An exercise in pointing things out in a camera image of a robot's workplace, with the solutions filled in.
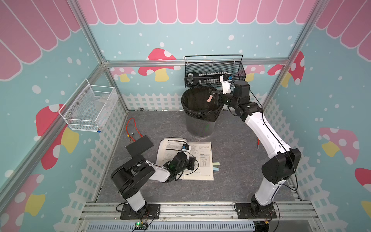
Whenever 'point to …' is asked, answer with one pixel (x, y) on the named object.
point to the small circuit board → (140, 225)
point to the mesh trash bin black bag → (200, 115)
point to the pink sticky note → (209, 99)
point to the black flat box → (139, 146)
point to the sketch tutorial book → (201, 151)
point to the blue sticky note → (215, 168)
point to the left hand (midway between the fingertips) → (196, 161)
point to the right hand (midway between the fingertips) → (211, 92)
